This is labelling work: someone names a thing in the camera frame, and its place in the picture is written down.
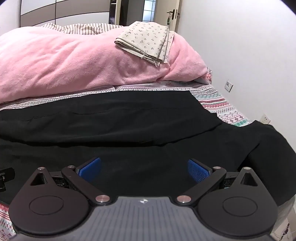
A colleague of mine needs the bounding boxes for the patterned bed sheet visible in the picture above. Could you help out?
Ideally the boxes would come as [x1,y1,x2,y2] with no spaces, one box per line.
[0,80,296,241]

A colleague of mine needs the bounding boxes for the grey and white wardrobe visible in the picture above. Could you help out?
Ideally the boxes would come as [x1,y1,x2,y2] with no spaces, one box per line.
[20,0,111,29]

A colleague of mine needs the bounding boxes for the striped pillow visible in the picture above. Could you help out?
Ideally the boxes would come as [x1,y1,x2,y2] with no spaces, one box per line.
[40,23,125,36]

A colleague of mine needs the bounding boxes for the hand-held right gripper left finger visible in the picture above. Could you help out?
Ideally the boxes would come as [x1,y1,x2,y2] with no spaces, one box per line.
[23,157,111,206]

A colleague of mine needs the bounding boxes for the folded beige floral cloth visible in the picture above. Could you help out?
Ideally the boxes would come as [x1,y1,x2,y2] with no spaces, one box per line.
[114,21,175,67]

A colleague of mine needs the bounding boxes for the beige door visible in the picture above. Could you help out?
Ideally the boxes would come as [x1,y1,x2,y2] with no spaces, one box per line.
[157,0,184,33]

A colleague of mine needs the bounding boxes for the pink fleece blanket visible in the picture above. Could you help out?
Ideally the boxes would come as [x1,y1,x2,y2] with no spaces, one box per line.
[0,23,212,103]

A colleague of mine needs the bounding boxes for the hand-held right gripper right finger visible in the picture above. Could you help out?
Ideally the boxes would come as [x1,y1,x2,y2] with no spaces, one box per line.
[174,159,267,206]

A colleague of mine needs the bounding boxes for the black pants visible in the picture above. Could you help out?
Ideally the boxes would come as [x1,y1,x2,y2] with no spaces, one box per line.
[0,90,296,209]

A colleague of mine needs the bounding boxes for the tiled window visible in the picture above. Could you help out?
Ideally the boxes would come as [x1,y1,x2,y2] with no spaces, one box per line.
[142,0,158,22]

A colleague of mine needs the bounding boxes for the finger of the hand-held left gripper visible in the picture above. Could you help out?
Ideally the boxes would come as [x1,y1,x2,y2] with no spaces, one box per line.
[0,169,16,193]

